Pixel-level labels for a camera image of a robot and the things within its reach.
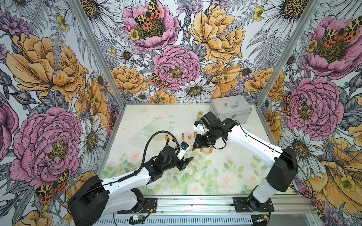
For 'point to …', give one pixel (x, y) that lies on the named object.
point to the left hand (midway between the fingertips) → (187, 157)
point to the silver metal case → (236, 108)
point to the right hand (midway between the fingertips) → (196, 149)
